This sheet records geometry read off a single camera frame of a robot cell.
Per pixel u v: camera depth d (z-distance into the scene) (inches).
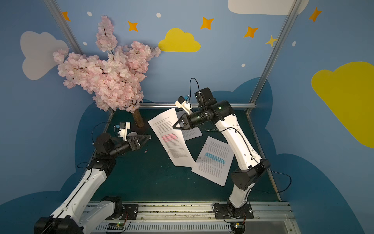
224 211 29.5
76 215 16.3
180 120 24.2
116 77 26.2
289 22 29.0
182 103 23.8
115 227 28.7
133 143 25.6
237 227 28.9
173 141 27.2
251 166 17.0
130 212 28.6
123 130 26.6
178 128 24.7
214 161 36.8
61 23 29.0
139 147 25.7
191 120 22.9
